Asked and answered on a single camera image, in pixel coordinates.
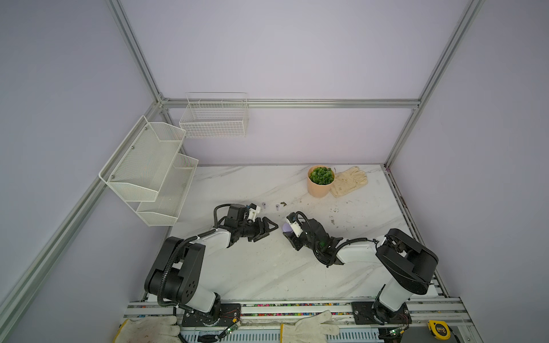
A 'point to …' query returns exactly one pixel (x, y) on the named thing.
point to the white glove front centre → (310, 329)
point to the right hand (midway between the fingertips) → (287, 228)
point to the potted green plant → (319, 179)
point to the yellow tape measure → (439, 329)
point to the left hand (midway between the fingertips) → (273, 230)
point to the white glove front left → (151, 329)
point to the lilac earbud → (264, 205)
